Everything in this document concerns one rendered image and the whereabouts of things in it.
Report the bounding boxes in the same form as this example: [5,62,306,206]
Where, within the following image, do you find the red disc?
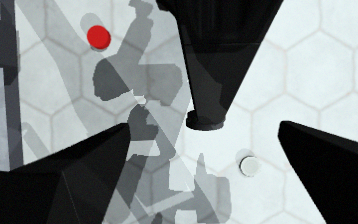
[87,25,111,49]

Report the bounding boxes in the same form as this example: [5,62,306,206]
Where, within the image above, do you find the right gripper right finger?
[277,120,358,224]

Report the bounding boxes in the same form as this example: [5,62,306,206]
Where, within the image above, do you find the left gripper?
[156,0,284,124]

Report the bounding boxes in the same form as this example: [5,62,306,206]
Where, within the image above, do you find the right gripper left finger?
[0,123,131,224]

